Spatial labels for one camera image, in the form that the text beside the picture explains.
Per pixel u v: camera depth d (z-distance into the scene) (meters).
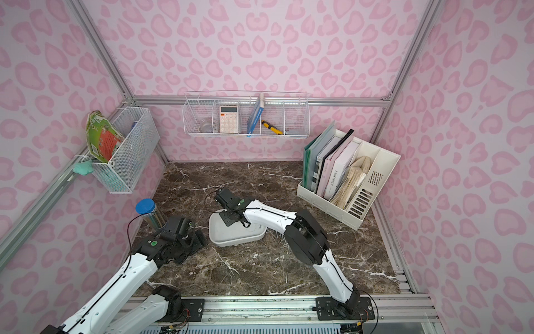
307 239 0.53
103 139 0.74
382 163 0.90
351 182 0.87
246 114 1.00
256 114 0.88
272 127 0.98
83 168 0.62
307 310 0.74
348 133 0.89
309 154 0.83
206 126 0.95
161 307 0.60
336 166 0.85
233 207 0.69
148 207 0.79
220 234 0.92
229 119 0.95
